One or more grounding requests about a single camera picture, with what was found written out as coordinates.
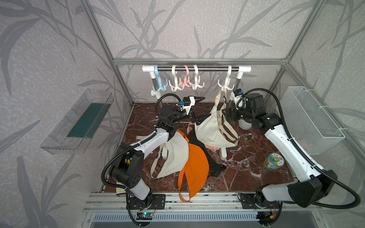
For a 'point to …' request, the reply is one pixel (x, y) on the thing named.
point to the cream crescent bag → (177, 146)
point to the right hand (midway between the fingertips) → (229, 107)
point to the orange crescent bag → (196, 171)
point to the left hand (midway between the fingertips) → (206, 108)
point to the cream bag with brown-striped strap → (216, 131)
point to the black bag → (215, 169)
